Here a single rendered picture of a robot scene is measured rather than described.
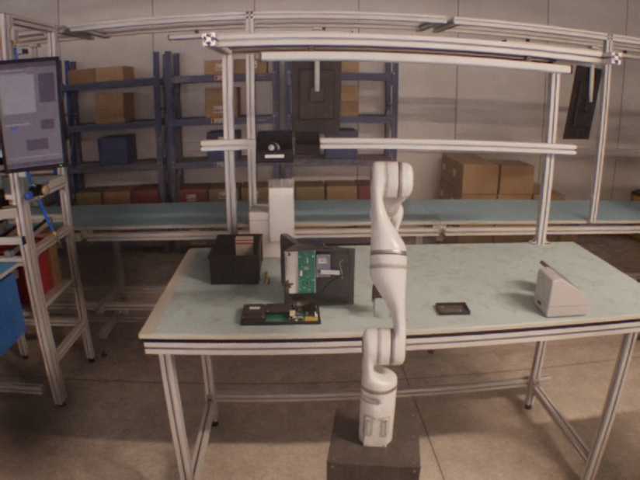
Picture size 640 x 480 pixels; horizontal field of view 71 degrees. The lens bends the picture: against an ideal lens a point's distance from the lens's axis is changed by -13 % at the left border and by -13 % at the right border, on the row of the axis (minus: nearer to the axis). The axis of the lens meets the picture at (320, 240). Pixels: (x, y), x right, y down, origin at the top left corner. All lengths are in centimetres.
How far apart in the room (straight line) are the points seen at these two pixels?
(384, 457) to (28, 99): 199
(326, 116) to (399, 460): 260
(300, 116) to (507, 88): 335
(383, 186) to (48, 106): 162
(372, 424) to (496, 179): 409
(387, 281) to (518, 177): 415
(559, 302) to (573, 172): 502
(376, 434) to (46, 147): 186
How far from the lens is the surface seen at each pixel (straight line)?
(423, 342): 169
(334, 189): 540
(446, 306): 183
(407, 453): 138
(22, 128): 243
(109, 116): 561
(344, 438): 141
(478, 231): 332
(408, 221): 320
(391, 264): 122
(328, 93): 347
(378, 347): 122
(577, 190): 687
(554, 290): 181
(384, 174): 126
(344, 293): 181
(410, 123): 589
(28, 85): 239
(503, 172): 521
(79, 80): 576
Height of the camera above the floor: 175
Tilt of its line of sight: 17 degrees down
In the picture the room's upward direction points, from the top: straight up
